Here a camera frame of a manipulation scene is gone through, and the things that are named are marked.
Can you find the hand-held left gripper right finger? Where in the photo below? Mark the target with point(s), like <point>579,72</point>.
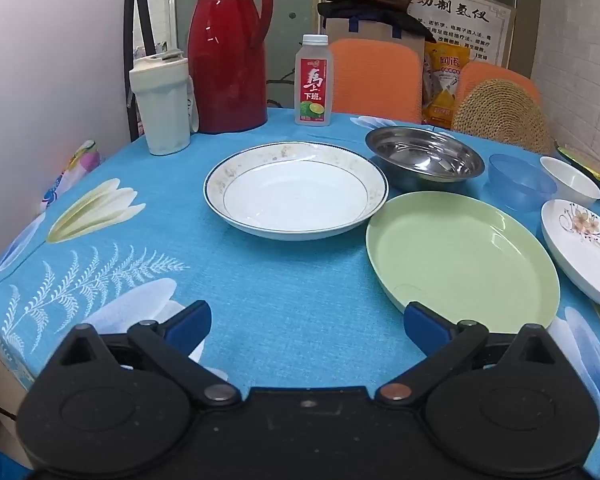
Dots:
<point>422,327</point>

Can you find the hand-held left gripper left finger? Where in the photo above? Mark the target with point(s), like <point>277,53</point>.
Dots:
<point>190,325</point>

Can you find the small white bowl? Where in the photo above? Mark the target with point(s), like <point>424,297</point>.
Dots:
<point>570,180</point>

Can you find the light green plate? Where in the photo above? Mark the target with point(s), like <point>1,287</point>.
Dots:
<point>455,255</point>

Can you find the blue floral tablecloth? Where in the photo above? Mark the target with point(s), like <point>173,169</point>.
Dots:
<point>280,270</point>

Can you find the white plate with blue rim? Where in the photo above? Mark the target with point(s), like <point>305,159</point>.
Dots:
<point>295,195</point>

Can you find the stainless steel bowl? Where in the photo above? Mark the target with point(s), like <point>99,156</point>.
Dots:
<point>425,157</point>

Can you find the blue translucent plastic bowl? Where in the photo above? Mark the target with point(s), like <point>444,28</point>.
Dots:
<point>520,182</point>

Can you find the white plate with flower print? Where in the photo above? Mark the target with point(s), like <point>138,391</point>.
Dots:
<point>575,240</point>

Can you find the white lidded tumbler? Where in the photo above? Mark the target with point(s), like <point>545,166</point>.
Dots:
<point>160,105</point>

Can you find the yellow snack packet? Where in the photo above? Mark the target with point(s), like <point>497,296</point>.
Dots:
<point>442,105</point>

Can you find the round woven straw mat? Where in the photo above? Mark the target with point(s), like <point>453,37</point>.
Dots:
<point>500,115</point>

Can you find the green instant noodle bowl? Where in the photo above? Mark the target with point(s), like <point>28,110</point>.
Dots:
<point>587,167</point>

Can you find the orange chair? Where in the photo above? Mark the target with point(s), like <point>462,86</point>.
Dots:
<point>485,72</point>
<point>375,80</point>

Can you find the juice bottle with red label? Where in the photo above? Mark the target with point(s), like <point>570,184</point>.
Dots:
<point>313,85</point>

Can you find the red thermos jug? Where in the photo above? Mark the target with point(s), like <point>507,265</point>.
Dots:
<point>225,60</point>

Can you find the black cloth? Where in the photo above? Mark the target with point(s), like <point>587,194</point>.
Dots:
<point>380,12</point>

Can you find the wall poster with black lettering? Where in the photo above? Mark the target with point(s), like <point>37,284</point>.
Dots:
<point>470,25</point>

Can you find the black metal frame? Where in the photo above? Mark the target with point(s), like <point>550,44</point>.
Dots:
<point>142,10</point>

